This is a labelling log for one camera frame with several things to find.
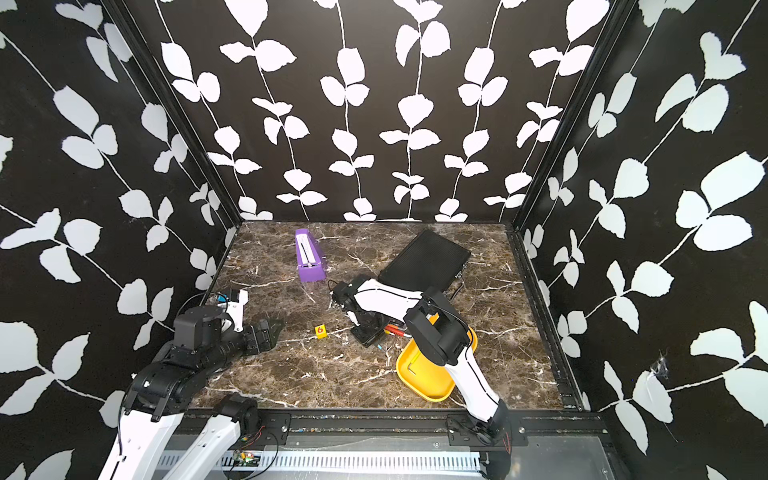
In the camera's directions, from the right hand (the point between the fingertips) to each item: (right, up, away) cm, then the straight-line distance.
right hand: (371, 339), depth 89 cm
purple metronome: (-21, +24, +9) cm, 33 cm away
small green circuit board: (-29, -23, -19) cm, 42 cm away
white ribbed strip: (-2, -24, -19) cm, 31 cm away
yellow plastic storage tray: (+16, -9, -7) cm, 19 cm away
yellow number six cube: (-15, +3, -1) cm, 15 cm away
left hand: (-22, +10, -19) cm, 31 cm away
